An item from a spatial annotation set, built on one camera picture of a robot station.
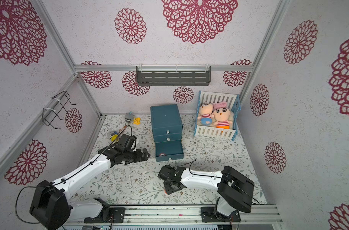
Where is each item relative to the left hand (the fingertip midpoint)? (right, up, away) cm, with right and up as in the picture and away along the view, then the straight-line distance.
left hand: (143, 157), depth 83 cm
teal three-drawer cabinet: (+14, +17, +2) cm, 22 cm away
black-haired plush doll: (+51, +27, +17) cm, 60 cm away
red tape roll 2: (+13, -15, -12) cm, 23 cm away
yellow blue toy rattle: (-24, +10, +17) cm, 31 cm away
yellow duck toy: (-12, +23, +32) cm, 41 cm away
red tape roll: (+10, 0, +12) cm, 15 cm away
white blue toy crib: (+64, +36, +28) cm, 78 cm away
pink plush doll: (+41, +27, +22) cm, 54 cm away
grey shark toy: (-18, +25, +30) cm, 43 cm away
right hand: (+17, -18, -1) cm, 25 cm away
